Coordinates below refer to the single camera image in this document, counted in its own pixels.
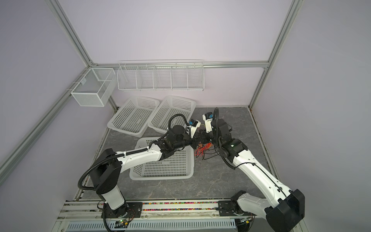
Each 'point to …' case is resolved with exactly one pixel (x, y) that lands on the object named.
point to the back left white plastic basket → (133, 115)
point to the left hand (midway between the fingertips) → (205, 137)
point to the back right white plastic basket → (169, 105)
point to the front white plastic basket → (178, 166)
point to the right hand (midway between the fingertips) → (201, 130)
